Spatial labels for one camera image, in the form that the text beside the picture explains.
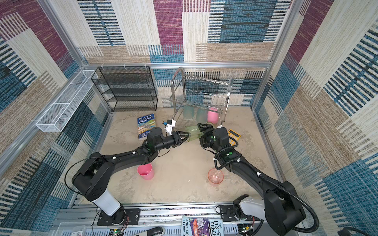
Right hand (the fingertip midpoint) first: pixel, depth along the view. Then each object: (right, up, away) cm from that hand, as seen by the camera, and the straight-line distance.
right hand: (196, 129), depth 79 cm
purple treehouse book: (+2, -44, -10) cm, 45 cm away
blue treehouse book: (-36, +3, +29) cm, 46 cm away
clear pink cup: (+11, -27, +6) cm, 30 cm away
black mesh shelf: (-49, +29, +30) cm, 64 cm away
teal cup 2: (-4, +11, +25) cm, 28 cm away
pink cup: (+12, +7, +21) cm, 25 cm away
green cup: (-1, -1, +1) cm, 2 cm away
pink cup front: (-29, -25, +8) cm, 39 cm away
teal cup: (+5, +8, +23) cm, 25 cm away
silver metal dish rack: (+2, +22, +43) cm, 49 cm away
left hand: (-3, -2, -1) cm, 4 cm away
